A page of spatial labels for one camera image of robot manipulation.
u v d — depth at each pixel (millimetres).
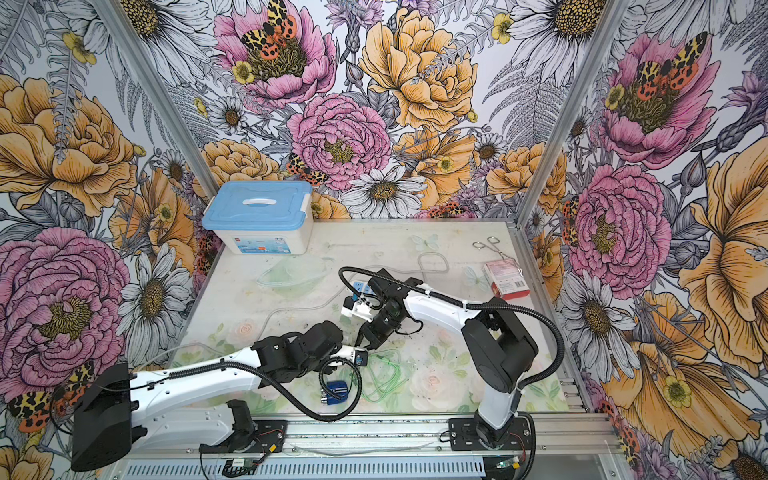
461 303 517
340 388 792
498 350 470
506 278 999
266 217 1006
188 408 466
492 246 1133
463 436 735
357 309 774
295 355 598
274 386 531
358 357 696
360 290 797
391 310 697
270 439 738
